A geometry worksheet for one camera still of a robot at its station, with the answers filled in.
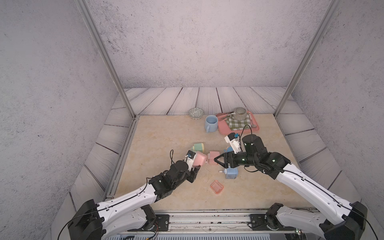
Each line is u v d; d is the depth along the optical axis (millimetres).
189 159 670
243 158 603
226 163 625
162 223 729
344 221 378
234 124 1136
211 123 1054
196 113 1218
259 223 724
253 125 1133
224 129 1122
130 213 579
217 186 851
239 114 1118
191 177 687
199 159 756
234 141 656
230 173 827
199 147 939
